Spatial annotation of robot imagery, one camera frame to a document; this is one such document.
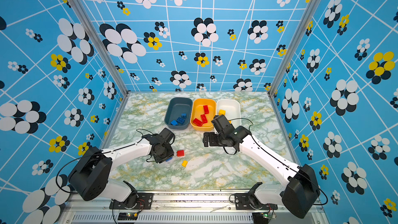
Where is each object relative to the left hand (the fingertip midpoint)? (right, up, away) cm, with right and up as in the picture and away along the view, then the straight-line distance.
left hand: (173, 155), depth 88 cm
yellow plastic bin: (+17, +25, +20) cm, 37 cm away
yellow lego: (+30, +24, +18) cm, 43 cm away
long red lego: (+14, +18, +13) cm, 26 cm away
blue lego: (-2, +18, +11) cm, 21 cm away
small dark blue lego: (+4, +22, +15) cm, 27 cm away
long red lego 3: (+19, +26, +20) cm, 38 cm away
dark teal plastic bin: (0, +24, +18) cm, 30 cm away
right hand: (+21, +11, -8) cm, 25 cm away
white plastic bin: (+36, +27, +20) cm, 49 cm away
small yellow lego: (+7, -3, -3) cm, 8 cm away
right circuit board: (+43, -21, -20) cm, 52 cm away
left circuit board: (-19, -23, -16) cm, 34 cm away
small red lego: (+4, +1, +1) cm, 4 cm away
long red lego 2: (+18, +20, +14) cm, 30 cm away
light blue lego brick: (-2, -2, -1) cm, 3 cm away
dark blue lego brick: (+2, +19, +14) cm, 24 cm away
